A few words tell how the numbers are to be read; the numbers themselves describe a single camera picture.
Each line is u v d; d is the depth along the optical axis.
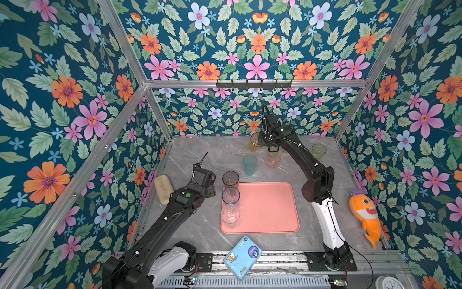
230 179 0.84
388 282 0.66
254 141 0.91
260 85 0.92
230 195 0.84
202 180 0.59
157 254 0.47
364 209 0.80
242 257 0.70
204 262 0.74
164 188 0.93
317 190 0.59
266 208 0.93
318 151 1.01
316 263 0.73
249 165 0.93
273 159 1.08
